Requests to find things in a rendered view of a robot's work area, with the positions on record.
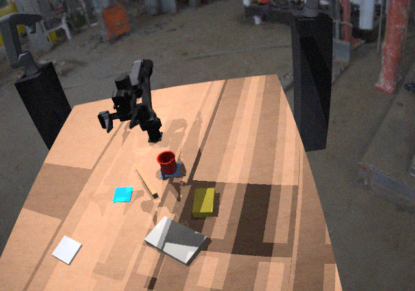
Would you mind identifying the dark red cup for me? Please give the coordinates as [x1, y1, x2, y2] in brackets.
[157, 151, 178, 175]

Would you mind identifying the dark brown long bar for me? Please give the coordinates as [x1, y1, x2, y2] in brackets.
[135, 164, 158, 199]

